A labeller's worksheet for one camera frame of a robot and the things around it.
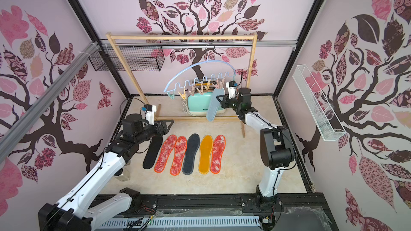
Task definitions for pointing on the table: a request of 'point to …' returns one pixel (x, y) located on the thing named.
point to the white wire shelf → (328, 124)
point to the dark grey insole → (192, 146)
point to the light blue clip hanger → (196, 63)
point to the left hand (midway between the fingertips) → (168, 124)
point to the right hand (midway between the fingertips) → (217, 97)
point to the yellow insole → (206, 147)
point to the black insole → (154, 148)
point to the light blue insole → (214, 105)
